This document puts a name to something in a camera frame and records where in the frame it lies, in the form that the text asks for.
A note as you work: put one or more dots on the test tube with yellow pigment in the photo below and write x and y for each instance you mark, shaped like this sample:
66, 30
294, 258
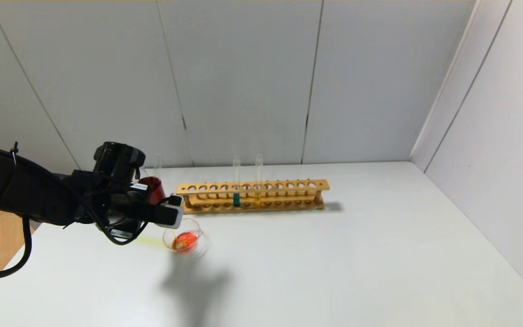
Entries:
258, 197
152, 243

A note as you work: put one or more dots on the orange and black left arm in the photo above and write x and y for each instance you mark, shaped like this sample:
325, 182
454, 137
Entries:
16, 186

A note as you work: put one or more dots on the test tube with blue pigment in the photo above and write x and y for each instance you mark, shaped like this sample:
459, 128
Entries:
236, 199

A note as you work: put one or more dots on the dark red plastic cup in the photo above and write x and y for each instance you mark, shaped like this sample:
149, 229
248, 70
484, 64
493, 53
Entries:
155, 188

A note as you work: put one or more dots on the wooden test tube rack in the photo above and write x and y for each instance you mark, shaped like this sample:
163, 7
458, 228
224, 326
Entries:
288, 185

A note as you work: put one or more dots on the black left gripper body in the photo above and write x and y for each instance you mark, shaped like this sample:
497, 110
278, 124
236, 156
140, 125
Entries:
122, 233

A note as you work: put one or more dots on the test tube with red pigment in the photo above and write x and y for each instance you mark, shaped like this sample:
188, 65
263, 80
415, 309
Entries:
158, 165

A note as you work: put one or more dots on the clear glass beaker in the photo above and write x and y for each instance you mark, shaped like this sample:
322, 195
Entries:
189, 243

